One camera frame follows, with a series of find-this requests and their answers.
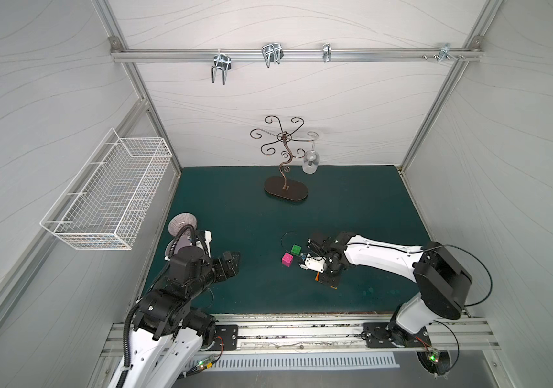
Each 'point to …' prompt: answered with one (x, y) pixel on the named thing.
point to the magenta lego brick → (287, 259)
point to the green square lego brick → (296, 250)
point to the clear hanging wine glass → (310, 161)
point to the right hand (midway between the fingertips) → (327, 274)
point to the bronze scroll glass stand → (287, 148)
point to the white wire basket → (103, 204)
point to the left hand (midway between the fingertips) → (230, 257)
